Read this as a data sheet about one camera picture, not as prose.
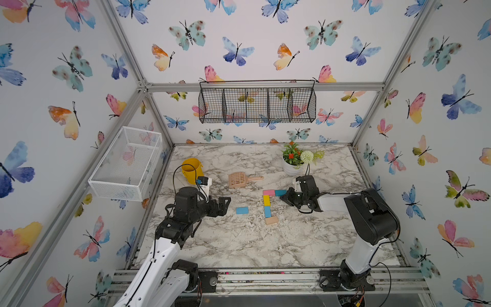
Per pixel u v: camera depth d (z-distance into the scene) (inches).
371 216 19.7
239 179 40.4
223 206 26.8
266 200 37.8
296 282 29.6
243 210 36.9
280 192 39.4
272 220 35.5
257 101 38.7
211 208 26.4
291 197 33.9
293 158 37.7
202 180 26.3
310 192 30.6
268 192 38.8
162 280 18.6
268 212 36.7
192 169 38.6
